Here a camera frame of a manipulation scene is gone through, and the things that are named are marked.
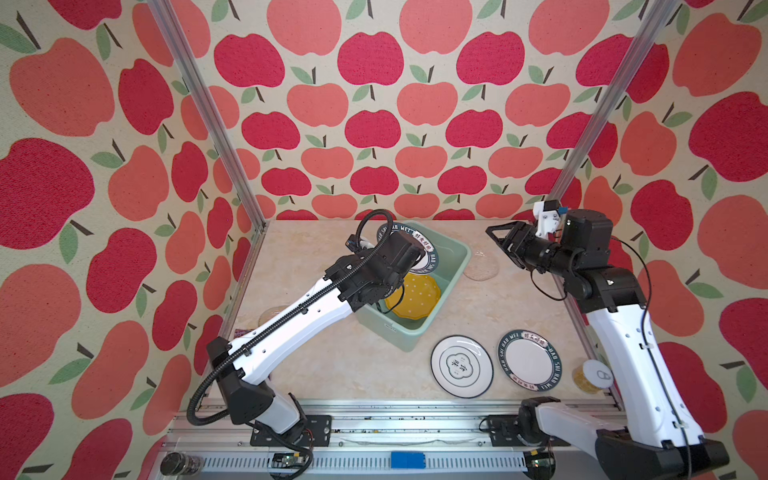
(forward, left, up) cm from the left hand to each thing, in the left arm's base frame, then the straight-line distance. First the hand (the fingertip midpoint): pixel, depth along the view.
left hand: (415, 261), depth 70 cm
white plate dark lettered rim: (+4, -4, -5) cm, 8 cm away
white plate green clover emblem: (-15, -15, -31) cm, 37 cm away
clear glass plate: (+22, -29, -31) cm, 48 cm away
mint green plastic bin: (+17, -16, -17) cm, 29 cm away
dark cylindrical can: (-37, +51, -22) cm, 67 cm away
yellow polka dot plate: (+10, -5, -30) cm, 32 cm away
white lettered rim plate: (-13, -35, -29) cm, 47 cm away
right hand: (+2, -19, +8) cm, 20 cm away
